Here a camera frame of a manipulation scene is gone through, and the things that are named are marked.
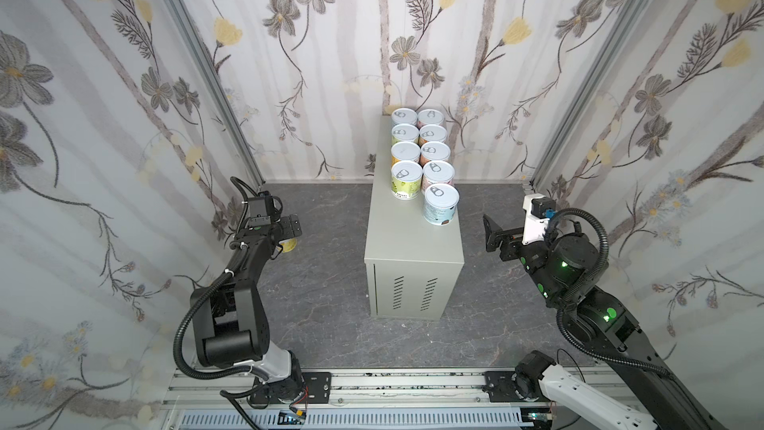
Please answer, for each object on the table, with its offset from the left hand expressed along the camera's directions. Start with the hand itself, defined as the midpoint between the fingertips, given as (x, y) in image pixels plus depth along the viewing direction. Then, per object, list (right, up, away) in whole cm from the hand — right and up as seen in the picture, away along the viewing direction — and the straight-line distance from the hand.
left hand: (275, 216), depth 90 cm
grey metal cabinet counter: (+40, -10, -28) cm, 50 cm away
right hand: (+60, +2, -30) cm, 67 cm away
